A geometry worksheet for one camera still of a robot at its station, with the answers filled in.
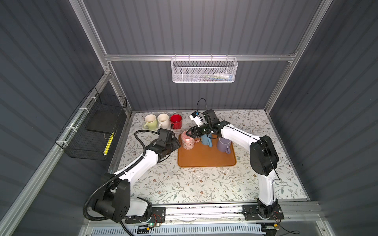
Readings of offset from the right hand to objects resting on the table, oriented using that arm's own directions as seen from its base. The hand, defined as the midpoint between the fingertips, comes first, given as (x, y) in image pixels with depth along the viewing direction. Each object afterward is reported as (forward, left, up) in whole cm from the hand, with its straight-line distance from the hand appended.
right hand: (191, 132), depth 91 cm
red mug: (+17, +12, -9) cm, 22 cm away
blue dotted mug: (-1, -11, -7) cm, 13 cm away
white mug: (+18, +21, -7) cm, 28 cm away
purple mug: (-5, -21, -6) cm, 22 cm away
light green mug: (+12, +28, -4) cm, 31 cm away
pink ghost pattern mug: (-5, +2, -4) cm, 7 cm away
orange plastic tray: (-8, -7, -14) cm, 18 cm away
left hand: (-7, +9, -1) cm, 11 cm away
